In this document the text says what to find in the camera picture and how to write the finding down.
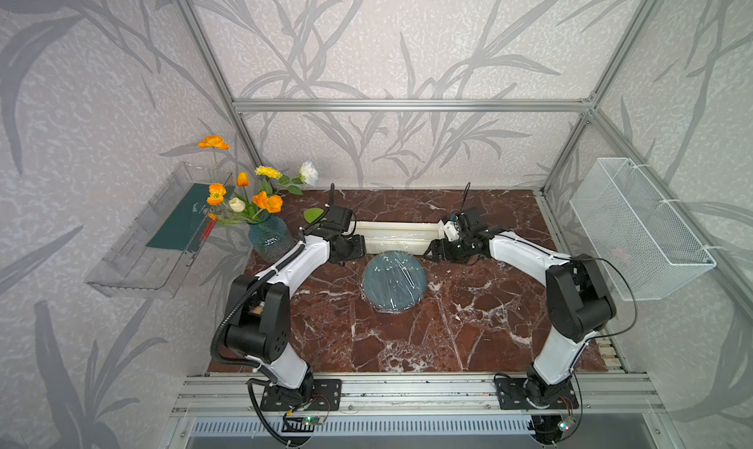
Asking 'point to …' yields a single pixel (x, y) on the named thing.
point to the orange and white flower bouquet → (236, 209)
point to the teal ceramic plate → (394, 281)
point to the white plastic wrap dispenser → (408, 237)
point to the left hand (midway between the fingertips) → (358, 249)
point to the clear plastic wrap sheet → (394, 281)
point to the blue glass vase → (271, 238)
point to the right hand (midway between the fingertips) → (432, 254)
